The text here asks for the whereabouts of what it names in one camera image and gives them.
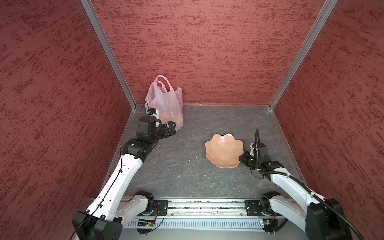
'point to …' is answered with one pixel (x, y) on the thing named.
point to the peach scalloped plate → (223, 151)
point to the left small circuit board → (141, 223)
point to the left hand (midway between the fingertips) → (168, 128)
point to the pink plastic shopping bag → (168, 102)
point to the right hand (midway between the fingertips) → (237, 159)
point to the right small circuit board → (266, 222)
